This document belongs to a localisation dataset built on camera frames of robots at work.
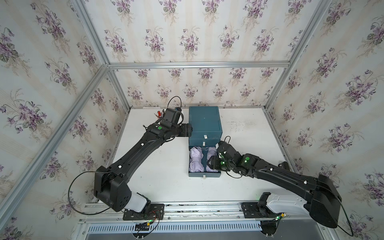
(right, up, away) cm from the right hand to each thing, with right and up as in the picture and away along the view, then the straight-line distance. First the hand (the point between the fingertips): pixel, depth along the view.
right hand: (210, 164), depth 79 cm
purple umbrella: (-8, -2, +5) cm, 10 cm away
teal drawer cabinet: (-2, +16, +3) cm, 17 cm away
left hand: (-12, +18, +1) cm, 22 cm away
